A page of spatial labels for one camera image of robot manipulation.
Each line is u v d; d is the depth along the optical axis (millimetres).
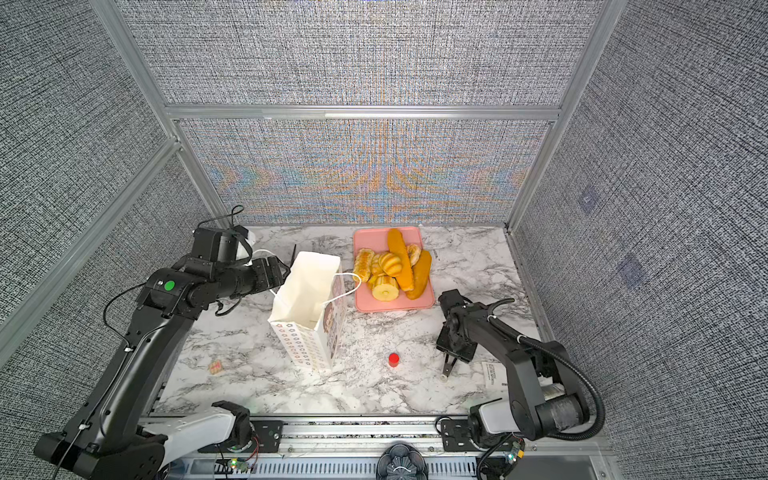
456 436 731
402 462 689
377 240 1163
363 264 1033
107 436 370
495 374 817
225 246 509
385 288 941
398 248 1070
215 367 836
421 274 998
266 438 734
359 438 747
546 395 432
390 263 947
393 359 840
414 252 1033
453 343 749
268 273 595
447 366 798
